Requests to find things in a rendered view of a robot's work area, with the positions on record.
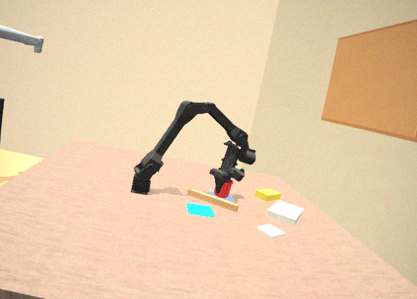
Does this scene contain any yellow rectangular block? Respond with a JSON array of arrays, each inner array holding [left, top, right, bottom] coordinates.
[[255, 189, 281, 201]]

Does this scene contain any red cup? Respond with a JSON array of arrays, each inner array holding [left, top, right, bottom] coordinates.
[[214, 182, 234, 198]]

